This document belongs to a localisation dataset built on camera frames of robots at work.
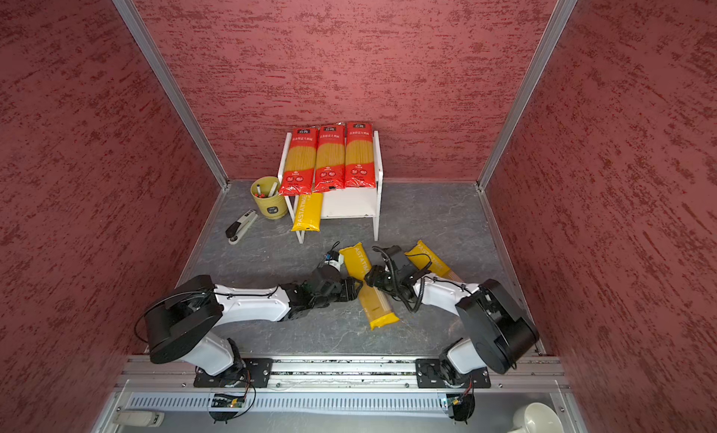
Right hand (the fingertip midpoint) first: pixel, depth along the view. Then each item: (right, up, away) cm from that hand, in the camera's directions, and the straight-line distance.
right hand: (370, 286), depth 89 cm
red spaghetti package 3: (-3, +41, -11) cm, 42 cm away
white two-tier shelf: (-4, +27, +3) cm, 28 cm away
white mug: (+38, -22, -27) cm, 52 cm away
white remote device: (-53, -25, -24) cm, 63 cm away
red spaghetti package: (-11, +39, -12) cm, 42 cm away
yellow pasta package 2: (-4, +5, +2) cm, 7 cm away
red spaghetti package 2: (-20, +36, -14) cm, 44 cm away
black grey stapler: (-48, +19, +12) cm, 53 cm away
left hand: (-5, 0, -4) cm, 6 cm away
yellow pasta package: (-20, +24, 0) cm, 32 cm away
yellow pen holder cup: (-39, +32, +14) cm, 53 cm away
